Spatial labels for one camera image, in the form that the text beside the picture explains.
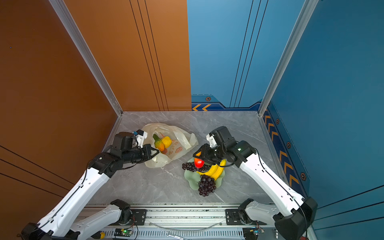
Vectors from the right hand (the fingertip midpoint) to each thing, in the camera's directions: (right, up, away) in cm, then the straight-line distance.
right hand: (195, 157), depth 69 cm
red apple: (+2, -2, -3) cm, 4 cm away
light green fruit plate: (-1, -15, +16) cm, 22 cm away
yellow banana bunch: (+11, -11, +13) cm, 20 cm away
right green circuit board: (+29, -35, +1) cm, 46 cm away
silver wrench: (-11, -37, +1) cm, 38 cm away
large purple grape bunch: (+6, -16, +7) cm, 18 cm away
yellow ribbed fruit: (-19, +4, +28) cm, 34 cm away
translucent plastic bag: (-8, +6, +16) cm, 19 cm away
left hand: (-17, +3, +3) cm, 18 cm away
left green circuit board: (-34, -37, +2) cm, 50 cm away
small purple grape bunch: (-2, -9, +14) cm, 17 cm away
